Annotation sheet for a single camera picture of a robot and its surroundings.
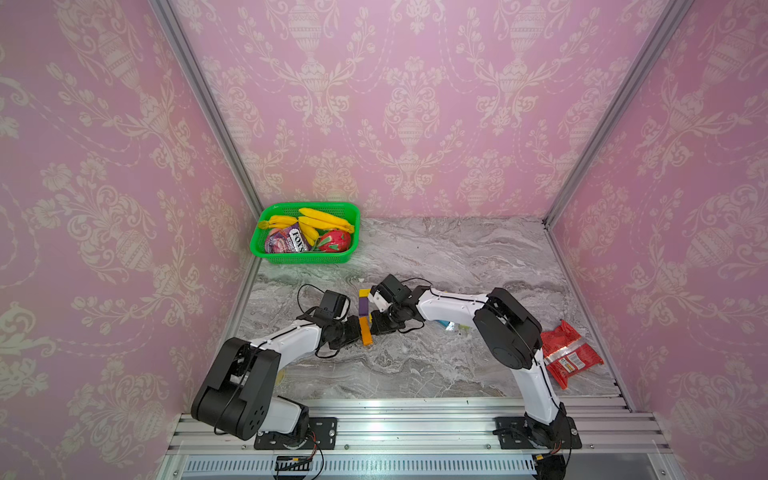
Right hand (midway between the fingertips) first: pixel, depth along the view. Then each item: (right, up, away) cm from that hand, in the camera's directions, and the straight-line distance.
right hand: (365, 341), depth 89 cm
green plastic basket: (-9, +42, +26) cm, 50 cm away
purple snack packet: (-29, +31, +17) cm, 46 cm away
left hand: (-1, +1, +1) cm, 2 cm away
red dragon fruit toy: (-12, +30, +16) cm, 36 cm away
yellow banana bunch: (-22, +37, +21) cm, 48 cm away
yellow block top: (-1, +13, +10) cm, 16 cm away
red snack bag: (+56, -2, -6) cm, 57 cm away
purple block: (-1, +9, +8) cm, 12 cm away
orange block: (0, +3, +1) cm, 3 cm away
